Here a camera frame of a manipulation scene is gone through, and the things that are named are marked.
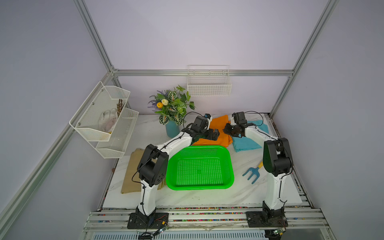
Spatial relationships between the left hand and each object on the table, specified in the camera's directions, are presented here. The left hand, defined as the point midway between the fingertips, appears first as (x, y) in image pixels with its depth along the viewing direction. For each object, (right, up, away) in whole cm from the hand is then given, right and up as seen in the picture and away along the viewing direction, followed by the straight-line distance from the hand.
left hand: (212, 133), depth 92 cm
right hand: (+11, +1, +10) cm, 15 cm away
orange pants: (+9, -4, +3) cm, 10 cm away
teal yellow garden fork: (+25, -22, -6) cm, 34 cm away
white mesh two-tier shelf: (-58, +7, -16) cm, 61 cm away
